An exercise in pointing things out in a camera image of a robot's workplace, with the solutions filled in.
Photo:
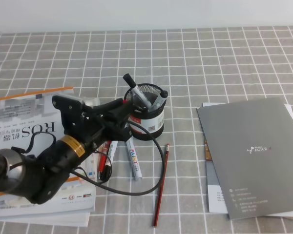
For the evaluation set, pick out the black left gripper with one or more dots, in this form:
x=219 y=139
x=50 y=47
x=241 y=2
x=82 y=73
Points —
x=94 y=125

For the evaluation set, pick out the red pen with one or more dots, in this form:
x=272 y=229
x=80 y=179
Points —
x=103 y=157

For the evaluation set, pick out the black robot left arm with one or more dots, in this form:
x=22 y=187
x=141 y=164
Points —
x=38 y=178

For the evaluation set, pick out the black capped marker in holder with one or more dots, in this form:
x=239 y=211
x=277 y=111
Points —
x=134 y=87

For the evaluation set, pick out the black mesh pen holder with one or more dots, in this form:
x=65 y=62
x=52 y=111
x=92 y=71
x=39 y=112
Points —
x=152 y=121

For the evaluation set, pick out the round capped marker in holder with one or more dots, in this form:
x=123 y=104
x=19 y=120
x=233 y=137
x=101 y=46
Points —
x=161 y=98

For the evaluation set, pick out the white PAINT marker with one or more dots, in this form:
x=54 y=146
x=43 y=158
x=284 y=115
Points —
x=134 y=159

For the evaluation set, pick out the white black marker on table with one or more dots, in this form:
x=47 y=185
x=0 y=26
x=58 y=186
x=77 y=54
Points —
x=106 y=174

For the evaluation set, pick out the red pencil with eraser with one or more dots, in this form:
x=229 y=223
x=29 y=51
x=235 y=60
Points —
x=161 y=188

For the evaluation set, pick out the white orange ROS book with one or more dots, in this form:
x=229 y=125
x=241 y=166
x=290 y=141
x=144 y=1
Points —
x=20 y=118

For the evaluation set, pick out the grey checked tablecloth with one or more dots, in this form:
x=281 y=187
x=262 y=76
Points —
x=195 y=66

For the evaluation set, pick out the papers under grey brochure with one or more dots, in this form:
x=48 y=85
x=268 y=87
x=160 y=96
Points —
x=215 y=197

